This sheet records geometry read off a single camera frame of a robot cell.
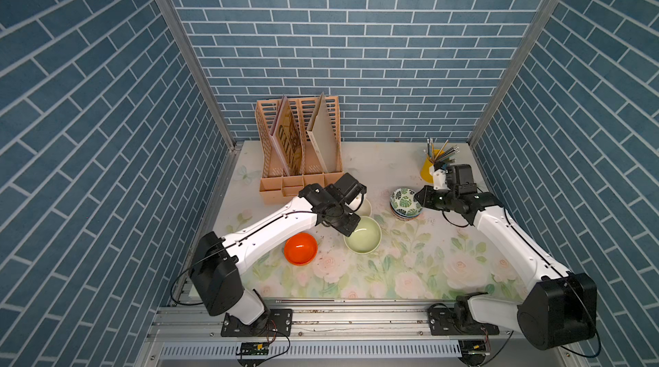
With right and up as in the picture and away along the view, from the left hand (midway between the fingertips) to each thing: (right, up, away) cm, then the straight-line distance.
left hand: (357, 227), depth 77 cm
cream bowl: (+4, +3, +16) cm, 17 cm away
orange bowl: (-18, -10, +9) cm, 23 cm away
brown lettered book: (-25, +29, +16) cm, 42 cm away
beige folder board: (-13, +31, +11) cm, 35 cm away
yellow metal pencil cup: (+22, +17, +2) cm, 28 cm away
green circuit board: (-29, -33, -6) cm, 44 cm away
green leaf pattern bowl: (+19, +5, +19) cm, 27 cm away
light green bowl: (+3, -4, +3) cm, 6 cm away
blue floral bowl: (+19, 0, +14) cm, 23 cm away
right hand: (+21, +9, +7) cm, 24 cm away
